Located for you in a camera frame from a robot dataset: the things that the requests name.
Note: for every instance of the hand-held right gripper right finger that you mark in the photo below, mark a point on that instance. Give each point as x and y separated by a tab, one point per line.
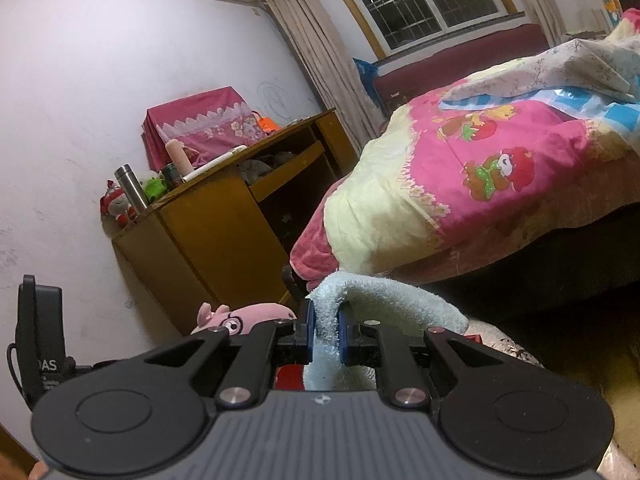
344	335

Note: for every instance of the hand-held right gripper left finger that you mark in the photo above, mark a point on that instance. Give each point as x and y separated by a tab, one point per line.
310	327

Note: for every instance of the pink pig plush toy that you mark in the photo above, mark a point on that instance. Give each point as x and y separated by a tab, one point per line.
260	312

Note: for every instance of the red box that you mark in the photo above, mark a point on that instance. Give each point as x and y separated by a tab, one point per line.
290	377

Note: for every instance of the mint green towel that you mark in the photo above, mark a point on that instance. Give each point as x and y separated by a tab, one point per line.
400	305

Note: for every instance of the wooden desk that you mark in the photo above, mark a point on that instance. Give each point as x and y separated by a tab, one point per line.
210	240

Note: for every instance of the red plush doll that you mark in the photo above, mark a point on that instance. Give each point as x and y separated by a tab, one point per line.
117	205

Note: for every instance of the steel thermos flask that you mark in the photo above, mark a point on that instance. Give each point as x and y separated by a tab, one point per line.
132	190

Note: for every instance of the crumpled grey cloth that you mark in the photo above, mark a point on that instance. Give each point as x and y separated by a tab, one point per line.
260	167

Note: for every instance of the green plush toy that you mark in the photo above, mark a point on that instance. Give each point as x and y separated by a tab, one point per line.
155	187

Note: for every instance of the white rolled paper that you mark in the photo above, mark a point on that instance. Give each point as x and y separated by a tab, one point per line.
215	162

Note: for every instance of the dark jar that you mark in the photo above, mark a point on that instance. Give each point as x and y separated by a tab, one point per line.
172	176

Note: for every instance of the orange toy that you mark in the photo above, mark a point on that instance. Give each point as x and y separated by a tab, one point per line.
265	124

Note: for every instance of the pale pink bottle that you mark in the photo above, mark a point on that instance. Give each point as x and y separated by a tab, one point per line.
179	157

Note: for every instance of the pink lace-trimmed cloth cover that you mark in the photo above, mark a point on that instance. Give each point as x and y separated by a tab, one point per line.
200	120

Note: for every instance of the blue bag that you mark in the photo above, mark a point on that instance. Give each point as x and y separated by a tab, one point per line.
365	77

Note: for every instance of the beige curtain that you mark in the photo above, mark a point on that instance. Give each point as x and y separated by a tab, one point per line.
540	0
310	45

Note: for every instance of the maroon padded board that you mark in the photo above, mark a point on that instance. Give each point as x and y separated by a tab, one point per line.
450	60

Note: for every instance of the barred window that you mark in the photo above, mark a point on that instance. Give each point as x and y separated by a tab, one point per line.
425	5

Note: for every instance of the light blue printed sheet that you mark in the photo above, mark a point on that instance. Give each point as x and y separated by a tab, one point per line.
575	60

